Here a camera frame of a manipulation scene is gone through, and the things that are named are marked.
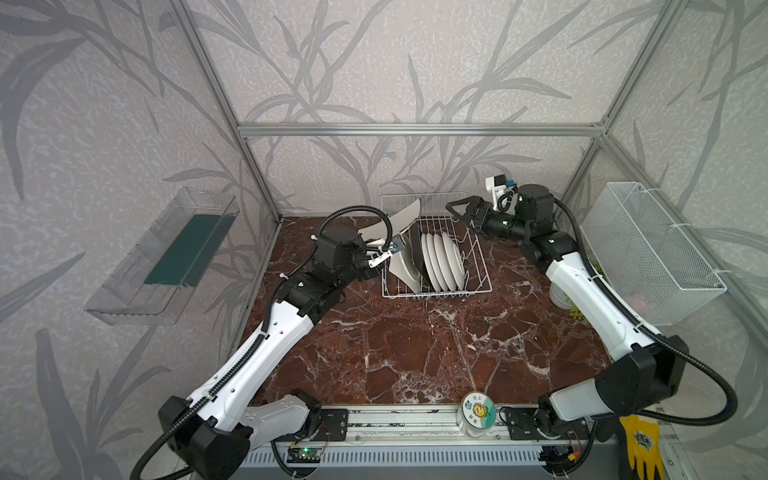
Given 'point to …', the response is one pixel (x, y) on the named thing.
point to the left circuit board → (304, 454)
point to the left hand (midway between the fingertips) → (380, 229)
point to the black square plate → (416, 243)
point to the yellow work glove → (643, 442)
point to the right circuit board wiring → (563, 459)
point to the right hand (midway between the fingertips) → (454, 204)
